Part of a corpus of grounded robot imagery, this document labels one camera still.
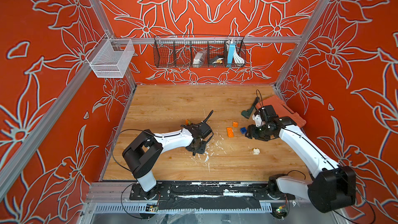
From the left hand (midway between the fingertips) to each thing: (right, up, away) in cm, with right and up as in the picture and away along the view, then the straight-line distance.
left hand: (200, 148), depth 87 cm
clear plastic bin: (-55, +55, +6) cm, 78 cm away
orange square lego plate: (-9, +14, +9) cm, 19 cm away
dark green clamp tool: (+31, +19, +14) cm, 39 cm away
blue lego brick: (+27, +9, +7) cm, 29 cm away
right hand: (+25, +10, -6) cm, 27 cm away
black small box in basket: (+9, +51, -1) cm, 52 cm away
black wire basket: (-15, +61, +13) cm, 64 cm away
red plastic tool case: (+54, +21, +13) cm, 60 cm away
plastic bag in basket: (-1, +53, +4) cm, 54 cm away
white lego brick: (+31, 0, -4) cm, 31 cm away
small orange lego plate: (+23, +12, +10) cm, 28 cm away
